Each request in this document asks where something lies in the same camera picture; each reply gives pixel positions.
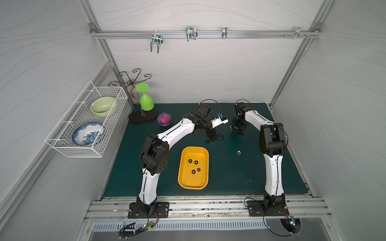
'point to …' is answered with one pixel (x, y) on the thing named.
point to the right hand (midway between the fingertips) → (235, 126)
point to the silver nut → (238, 152)
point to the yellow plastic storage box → (193, 167)
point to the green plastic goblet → (146, 103)
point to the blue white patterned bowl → (85, 134)
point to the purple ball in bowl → (165, 119)
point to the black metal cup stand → (139, 116)
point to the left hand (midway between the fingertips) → (222, 131)
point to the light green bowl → (102, 106)
